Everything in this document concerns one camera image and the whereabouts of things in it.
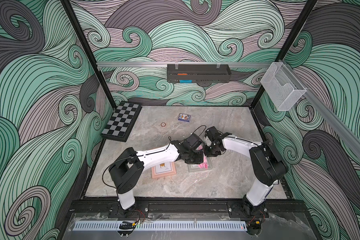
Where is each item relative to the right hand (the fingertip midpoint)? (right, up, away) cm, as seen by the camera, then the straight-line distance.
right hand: (207, 154), depth 93 cm
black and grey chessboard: (-60, +21, +14) cm, 65 cm away
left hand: (-5, +1, -13) cm, 14 cm away
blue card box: (-14, +24, +17) cm, 33 cm away
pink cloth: (-5, -2, -13) cm, 14 cm away
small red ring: (-30, +19, +17) cm, 39 cm away
